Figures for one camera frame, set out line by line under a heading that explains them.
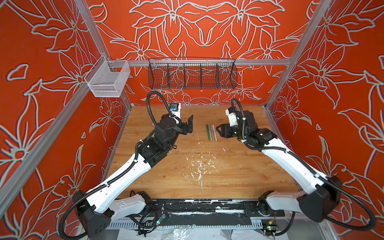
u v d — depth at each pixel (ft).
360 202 1.14
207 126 3.49
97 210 1.24
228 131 2.20
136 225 1.93
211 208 2.44
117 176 1.37
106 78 3.06
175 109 1.80
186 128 1.97
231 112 2.19
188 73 3.30
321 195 1.23
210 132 3.39
